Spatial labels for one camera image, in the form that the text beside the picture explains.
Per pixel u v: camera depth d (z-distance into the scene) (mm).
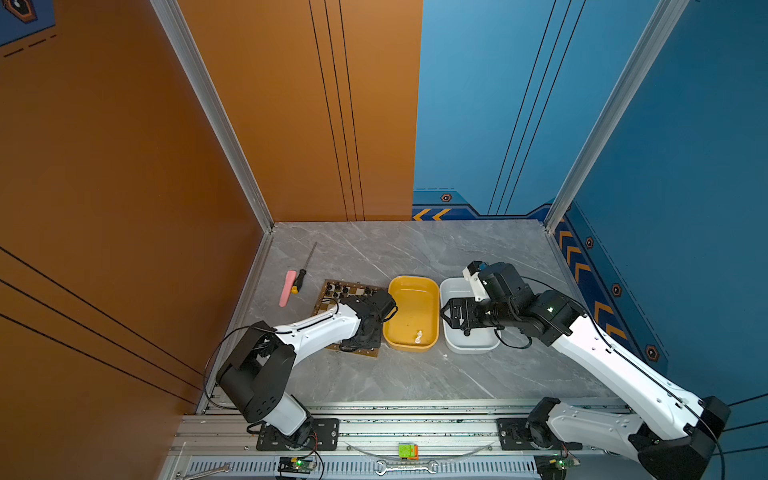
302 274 1048
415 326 915
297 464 708
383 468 695
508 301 515
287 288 997
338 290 992
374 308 692
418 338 872
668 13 695
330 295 987
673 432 378
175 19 698
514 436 726
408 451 695
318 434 738
